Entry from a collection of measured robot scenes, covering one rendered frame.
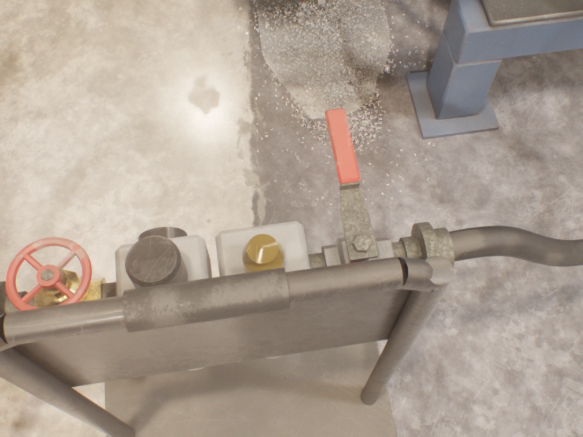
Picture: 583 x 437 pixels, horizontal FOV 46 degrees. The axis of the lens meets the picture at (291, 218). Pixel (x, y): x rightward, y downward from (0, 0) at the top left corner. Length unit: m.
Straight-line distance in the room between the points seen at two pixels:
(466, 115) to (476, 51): 0.19
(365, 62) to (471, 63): 0.25
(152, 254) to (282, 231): 0.13
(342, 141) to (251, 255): 0.15
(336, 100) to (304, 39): 0.15
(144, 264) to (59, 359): 0.14
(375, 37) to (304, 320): 0.82
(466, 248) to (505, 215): 0.55
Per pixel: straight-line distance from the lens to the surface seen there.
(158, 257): 0.59
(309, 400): 1.05
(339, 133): 0.66
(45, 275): 0.61
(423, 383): 1.08
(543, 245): 0.73
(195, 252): 0.63
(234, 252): 0.63
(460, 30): 1.10
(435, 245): 0.65
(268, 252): 0.59
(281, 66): 1.31
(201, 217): 1.16
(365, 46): 1.35
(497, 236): 0.68
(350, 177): 0.64
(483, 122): 1.28
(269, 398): 1.05
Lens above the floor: 1.04
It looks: 65 degrees down
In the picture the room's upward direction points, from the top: straight up
